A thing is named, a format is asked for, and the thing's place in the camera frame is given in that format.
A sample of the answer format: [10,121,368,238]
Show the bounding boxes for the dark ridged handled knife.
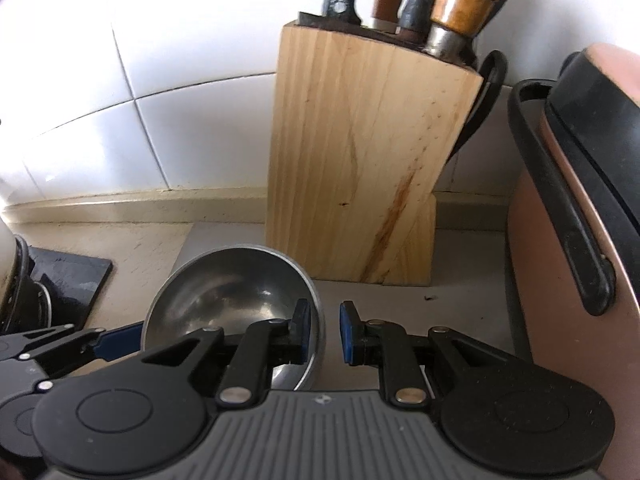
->
[397,0,444,43]

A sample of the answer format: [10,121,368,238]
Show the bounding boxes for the pink rice cooker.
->
[507,42,640,480]

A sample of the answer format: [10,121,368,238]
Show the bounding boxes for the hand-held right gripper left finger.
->
[140,299,312,408]

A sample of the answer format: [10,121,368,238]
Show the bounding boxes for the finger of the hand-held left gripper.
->
[0,324,146,392]

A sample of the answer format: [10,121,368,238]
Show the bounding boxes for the black glass gas stove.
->
[27,245,112,333]

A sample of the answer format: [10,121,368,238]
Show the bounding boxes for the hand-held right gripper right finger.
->
[340,301,521,406]

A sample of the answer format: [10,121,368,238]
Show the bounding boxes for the wooden knife block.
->
[264,11,483,286]

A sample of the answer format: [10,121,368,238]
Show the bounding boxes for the black handled scissors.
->
[447,51,509,157]

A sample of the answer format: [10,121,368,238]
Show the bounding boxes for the aluminium pressure cooker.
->
[0,212,22,306]

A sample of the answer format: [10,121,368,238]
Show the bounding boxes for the stainless steel bowl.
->
[141,245,326,392]

